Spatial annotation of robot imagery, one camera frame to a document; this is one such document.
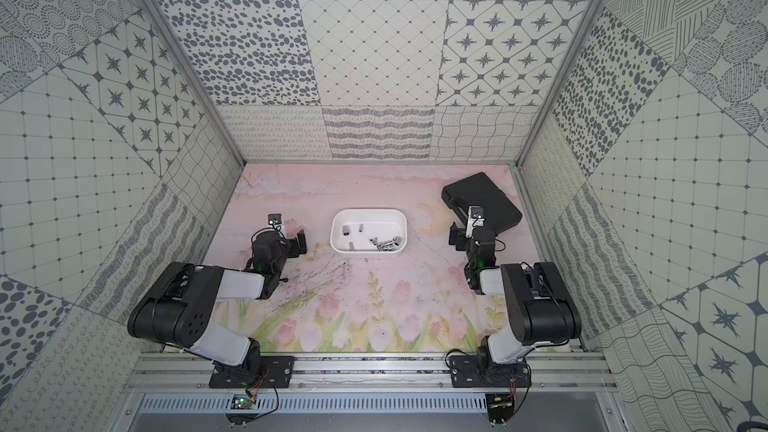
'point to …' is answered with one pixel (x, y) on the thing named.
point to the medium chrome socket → (351, 246)
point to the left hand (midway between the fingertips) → (285, 229)
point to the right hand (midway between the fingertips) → (471, 226)
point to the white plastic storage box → (369, 231)
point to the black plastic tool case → (480, 190)
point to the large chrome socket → (346, 230)
